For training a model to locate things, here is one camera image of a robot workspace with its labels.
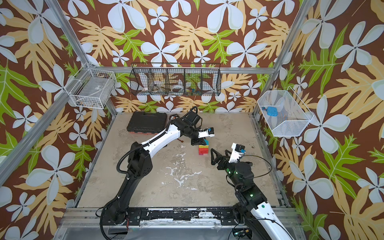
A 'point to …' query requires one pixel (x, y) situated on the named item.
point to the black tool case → (142, 122)
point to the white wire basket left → (92, 88)
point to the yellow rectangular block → (202, 146)
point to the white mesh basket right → (293, 114)
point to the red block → (202, 151)
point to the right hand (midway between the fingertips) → (216, 150)
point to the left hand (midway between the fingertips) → (205, 138)
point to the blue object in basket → (272, 111)
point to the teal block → (207, 141)
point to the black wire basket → (176, 79)
